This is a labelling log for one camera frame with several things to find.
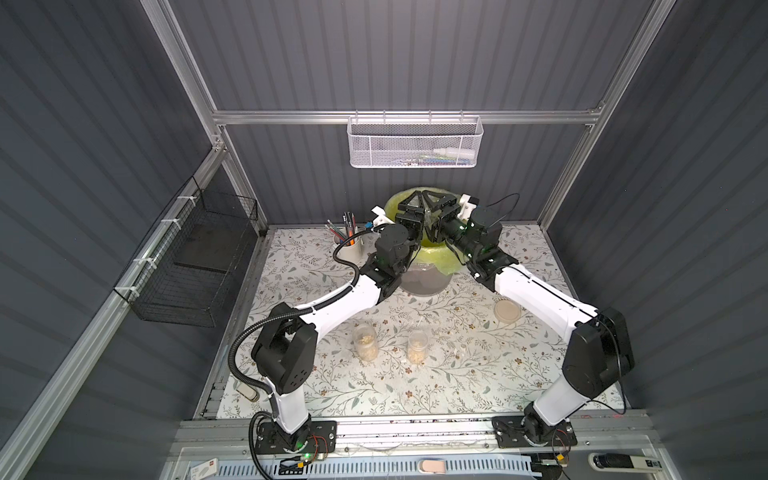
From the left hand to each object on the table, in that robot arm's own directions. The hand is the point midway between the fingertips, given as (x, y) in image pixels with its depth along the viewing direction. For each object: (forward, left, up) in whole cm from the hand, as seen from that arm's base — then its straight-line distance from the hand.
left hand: (433, 203), depth 72 cm
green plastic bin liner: (-6, 0, -12) cm, 13 cm away
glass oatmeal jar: (-20, +2, -34) cm, 40 cm away
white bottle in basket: (+29, -11, -4) cm, 31 cm away
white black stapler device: (-49, -41, -33) cm, 72 cm away
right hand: (+2, +2, -1) cm, 3 cm away
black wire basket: (-12, +61, -11) cm, 64 cm away
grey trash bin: (0, -1, -32) cm, 32 cm away
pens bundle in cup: (+19, +24, -24) cm, 39 cm away
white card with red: (-49, +54, -39) cm, 83 cm away
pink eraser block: (-50, +1, -35) cm, 61 cm away
